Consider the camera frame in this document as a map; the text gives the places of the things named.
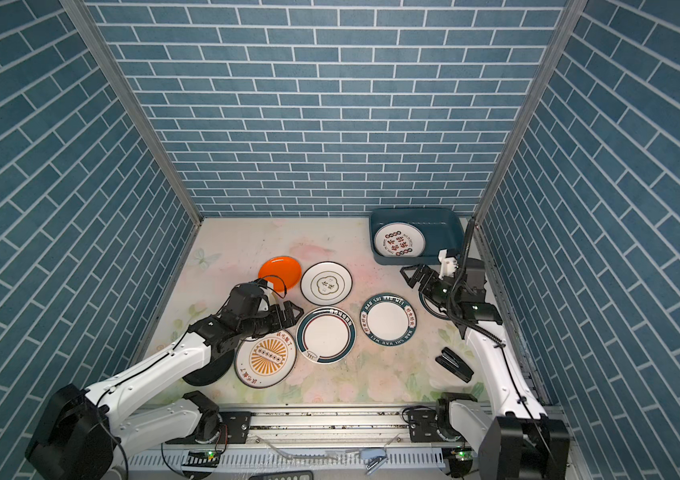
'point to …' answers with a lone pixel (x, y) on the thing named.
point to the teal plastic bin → (443, 229)
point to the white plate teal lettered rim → (388, 319)
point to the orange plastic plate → (283, 272)
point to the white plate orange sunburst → (266, 359)
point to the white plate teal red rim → (326, 335)
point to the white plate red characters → (400, 240)
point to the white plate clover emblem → (326, 282)
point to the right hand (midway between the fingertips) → (409, 274)
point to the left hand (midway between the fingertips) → (295, 316)
